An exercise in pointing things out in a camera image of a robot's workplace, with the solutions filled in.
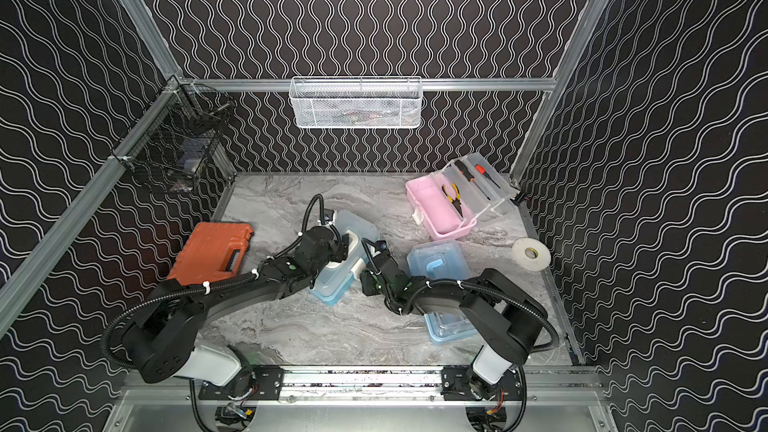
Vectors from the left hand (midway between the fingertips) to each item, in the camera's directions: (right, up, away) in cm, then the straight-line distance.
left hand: (338, 232), depth 87 cm
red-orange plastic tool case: (-40, -6, +5) cm, 40 cm away
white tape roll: (+62, -8, +10) cm, 63 cm away
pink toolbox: (+32, +5, +22) cm, 40 cm away
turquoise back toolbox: (+1, -11, -6) cm, 13 cm away
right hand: (+8, -13, +2) cm, 15 cm away
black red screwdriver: (+41, +21, +18) cm, 49 cm away
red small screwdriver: (+49, +20, +18) cm, 56 cm away
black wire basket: (-52, +27, +5) cm, 59 cm away
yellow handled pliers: (+38, +9, +15) cm, 42 cm away
